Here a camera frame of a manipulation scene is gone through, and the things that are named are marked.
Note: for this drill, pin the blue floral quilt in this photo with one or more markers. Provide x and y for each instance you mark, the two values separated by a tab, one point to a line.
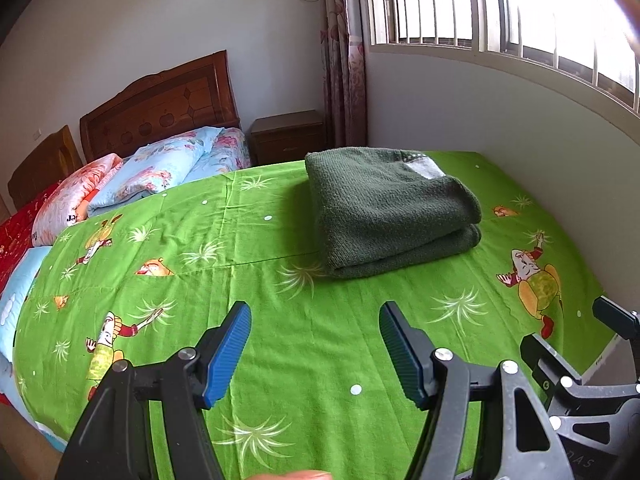
165	165

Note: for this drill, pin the pink floral pillow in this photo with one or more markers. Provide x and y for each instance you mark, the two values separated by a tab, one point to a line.
75	195

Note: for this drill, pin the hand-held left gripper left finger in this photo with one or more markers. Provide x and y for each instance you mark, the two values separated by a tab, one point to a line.
227	360

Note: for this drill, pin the green cartoon printed bedsheet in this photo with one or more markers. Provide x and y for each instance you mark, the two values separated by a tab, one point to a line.
310	340

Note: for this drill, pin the wooden nightstand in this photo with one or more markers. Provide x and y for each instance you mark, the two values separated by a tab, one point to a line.
287	135

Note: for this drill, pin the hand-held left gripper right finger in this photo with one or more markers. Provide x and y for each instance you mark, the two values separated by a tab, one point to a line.
402	355

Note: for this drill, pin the person's left hand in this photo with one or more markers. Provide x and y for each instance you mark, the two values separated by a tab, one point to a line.
290	476

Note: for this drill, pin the green knitted sweater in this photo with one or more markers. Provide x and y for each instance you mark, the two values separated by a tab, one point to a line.
380	210

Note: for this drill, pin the barred window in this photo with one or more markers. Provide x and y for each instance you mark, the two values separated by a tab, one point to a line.
450	0

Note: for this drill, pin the light blue pillow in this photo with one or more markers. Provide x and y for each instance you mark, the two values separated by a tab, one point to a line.
20	285

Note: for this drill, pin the large carved wooden headboard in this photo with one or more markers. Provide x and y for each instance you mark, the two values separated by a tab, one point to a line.
160	105

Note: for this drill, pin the pink floral curtain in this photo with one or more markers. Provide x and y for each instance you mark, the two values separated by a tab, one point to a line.
345	60

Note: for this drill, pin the red patterned blanket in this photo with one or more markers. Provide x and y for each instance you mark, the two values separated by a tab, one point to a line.
20	235

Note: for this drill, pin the small wooden headboard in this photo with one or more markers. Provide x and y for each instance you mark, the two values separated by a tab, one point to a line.
45	165

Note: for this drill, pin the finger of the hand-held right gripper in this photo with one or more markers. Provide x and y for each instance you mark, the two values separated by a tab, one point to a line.
545	360
615	316

